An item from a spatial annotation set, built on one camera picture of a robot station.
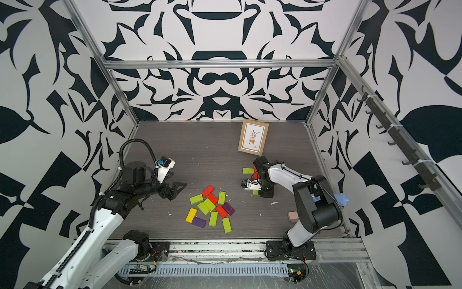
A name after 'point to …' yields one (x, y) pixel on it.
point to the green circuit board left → (142, 268)
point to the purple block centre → (228, 209)
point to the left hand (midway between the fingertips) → (176, 175)
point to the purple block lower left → (198, 222)
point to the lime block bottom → (227, 225)
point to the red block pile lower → (222, 212)
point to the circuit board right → (296, 272)
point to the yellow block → (191, 214)
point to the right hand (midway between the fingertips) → (265, 186)
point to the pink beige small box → (293, 217)
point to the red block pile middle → (208, 204)
